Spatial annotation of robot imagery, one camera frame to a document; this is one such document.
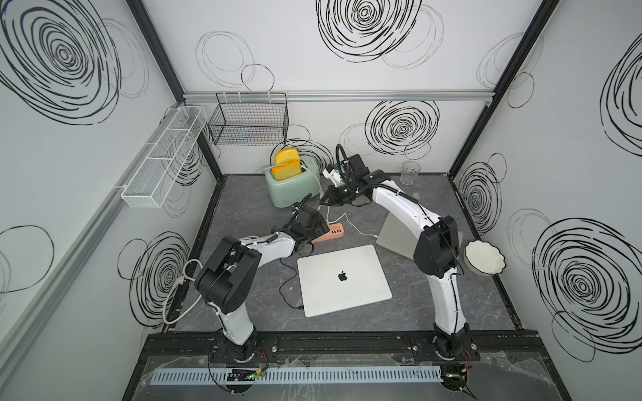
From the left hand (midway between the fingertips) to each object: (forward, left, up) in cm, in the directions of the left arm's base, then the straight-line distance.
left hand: (318, 227), depth 96 cm
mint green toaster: (+13, +13, +5) cm, 19 cm away
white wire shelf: (-6, +49, +28) cm, 56 cm away
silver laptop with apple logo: (-19, -9, -4) cm, 21 cm away
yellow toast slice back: (+23, +13, +16) cm, 31 cm away
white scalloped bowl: (-10, -62, -2) cm, 62 cm away
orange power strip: (0, -7, -2) cm, 7 cm away
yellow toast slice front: (+16, +12, +15) cm, 25 cm away
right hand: (+2, -2, +13) cm, 13 cm away
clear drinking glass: (+33, -42, 0) cm, 53 cm away
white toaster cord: (+18, +2, +10) cm, 21 cm away
